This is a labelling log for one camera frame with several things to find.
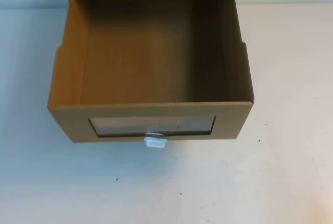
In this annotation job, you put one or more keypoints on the white drawer handle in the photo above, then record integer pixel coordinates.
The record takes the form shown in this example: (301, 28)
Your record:
(155, 140)

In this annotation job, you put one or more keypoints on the brown cardboard drawer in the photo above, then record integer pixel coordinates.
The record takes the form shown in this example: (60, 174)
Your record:
(129, 67)

